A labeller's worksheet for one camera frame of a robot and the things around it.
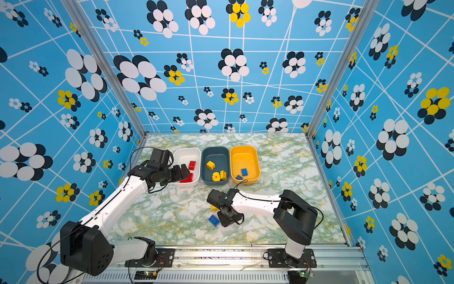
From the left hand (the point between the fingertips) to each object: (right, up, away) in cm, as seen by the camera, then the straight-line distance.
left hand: (183, 173), depth 84 cm
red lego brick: (0, +2, +18) cm, 18 cm away
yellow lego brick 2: (+15, -18, +3) cm, 23 cm away
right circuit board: (+50, -39, -15) cm, 65 cm away
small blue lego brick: (+28, -4, +13) cm, 31 cm away
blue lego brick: (+15, -22, -1) cm, 27 cm away
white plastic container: (-2, +6, +24) cm, 25 cm away
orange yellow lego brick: (+18, -3, +13) cm, 22 cm away
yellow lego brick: (+11, +2, +17) cm, 21 cm away
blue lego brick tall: (+31, -2, +18) cm, 36 cm away
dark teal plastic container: (+16, +7, +24) cm, 30 cm away
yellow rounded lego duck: (+15, -3, +13) cm, 20 cm away
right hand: (+22, -23, 0) cm, 32 cm away
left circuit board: (-12, -41, -11) cm, 44 cm away
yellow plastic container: (+31, +3, +23) cm, 39 cm away
